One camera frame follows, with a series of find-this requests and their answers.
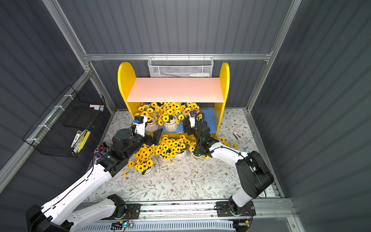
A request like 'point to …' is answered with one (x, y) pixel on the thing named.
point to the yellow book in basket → (84, 141)
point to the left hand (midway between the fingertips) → (153, 126)
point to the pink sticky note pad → (97, 107)
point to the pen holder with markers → (102, 149)
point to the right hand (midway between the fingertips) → (192, 118)
